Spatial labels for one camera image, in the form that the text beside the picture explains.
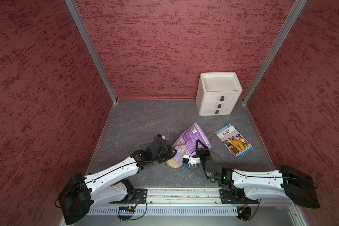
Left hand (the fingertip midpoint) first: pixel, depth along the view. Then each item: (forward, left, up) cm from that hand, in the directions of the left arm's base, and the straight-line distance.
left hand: (175, 155), depth 78 cm
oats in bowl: (-2, +1, -8) cm, 8 cm away
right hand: (+5, -13, +7) cm, 16 cm away
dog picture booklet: (+15, -41, -10) cm, 45 cm away
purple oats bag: (+3, -6, +7) cm, 10 cm away
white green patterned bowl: (-4, -3, -6) cm, 8 cm away
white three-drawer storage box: (+38, -28, +12) cm, 49 cm away
